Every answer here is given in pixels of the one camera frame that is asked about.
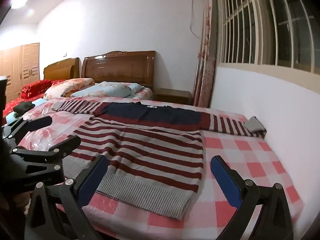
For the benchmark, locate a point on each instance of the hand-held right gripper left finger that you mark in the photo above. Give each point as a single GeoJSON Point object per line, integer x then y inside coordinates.
{"type": "Point", "coordinates": [92, 180]}

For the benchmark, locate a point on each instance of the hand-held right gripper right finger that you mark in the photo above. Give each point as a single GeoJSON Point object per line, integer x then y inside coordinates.
{"type": "Point", "coordinates": [225, 182]}

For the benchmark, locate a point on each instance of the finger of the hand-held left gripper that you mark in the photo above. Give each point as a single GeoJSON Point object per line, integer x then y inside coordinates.
{"type": "Point", "coordinates": [35, 124]}
{"type": "Point", "coordinates": [66, 145]}

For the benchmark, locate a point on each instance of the red grey striped sweater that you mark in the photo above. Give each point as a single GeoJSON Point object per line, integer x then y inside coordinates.
{"type": "Point", "coordinates": [150, 142]}

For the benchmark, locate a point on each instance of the dark cloth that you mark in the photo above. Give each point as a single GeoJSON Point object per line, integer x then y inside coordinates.
{"type": "Point", "coordinates": [23, 107]}

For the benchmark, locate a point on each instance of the light blue cloth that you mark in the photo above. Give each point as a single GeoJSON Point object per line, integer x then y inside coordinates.
{"type": "Point", "coordinates": [38, 102]}

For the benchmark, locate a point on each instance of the red bed sheet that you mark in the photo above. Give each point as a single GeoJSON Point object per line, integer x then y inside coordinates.
{"type": "Point", "coordinates": [11, 106]}

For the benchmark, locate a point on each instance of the pink checked bed sheet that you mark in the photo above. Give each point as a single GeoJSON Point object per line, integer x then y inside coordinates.
{"type": "Point", "coordinates": [237, 155]}

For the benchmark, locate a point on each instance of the red folded quilt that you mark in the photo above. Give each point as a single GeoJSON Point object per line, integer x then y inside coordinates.
{"type": "Point", "coordinates": [35, 87]}

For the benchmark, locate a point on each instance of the pink floral pillow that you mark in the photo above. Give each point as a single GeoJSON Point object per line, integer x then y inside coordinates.
{"type": "Point", "coordinates": [67, 87]}

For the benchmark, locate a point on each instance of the small wooden headboard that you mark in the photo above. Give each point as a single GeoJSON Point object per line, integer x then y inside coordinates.
{"type": "Point", "coordinates": [60, 70]}

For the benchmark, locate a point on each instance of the wooden wardrobe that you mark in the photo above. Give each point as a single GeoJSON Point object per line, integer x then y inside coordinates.
{"type": "Point", "coordinates": [25, 65]}

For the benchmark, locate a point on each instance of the blue floral pillow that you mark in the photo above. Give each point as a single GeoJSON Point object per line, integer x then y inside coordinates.
{"type": "Point", "coordinates": [107, 90]}

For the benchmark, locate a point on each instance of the large wooden headboard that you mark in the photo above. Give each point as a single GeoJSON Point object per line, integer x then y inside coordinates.
{"type": "Point", "coordinates": [120, 67]}

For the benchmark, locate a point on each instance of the wooden nightstand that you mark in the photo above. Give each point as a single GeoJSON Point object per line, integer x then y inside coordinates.
{"type": "Point", "coordinates": [172, 96]}

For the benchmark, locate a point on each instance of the beige window grille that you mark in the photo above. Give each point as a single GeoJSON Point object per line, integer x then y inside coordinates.
{"type": "Point", "coordinates": [257, 66]}

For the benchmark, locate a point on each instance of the round ceiling light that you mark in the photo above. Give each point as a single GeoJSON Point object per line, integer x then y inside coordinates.
{"type": "Point", "coordinates": [19, 1]}

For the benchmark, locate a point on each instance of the pink floral curtain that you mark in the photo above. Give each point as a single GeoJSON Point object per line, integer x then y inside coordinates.
{"type": "Point", "coordinates": [206, 55]}

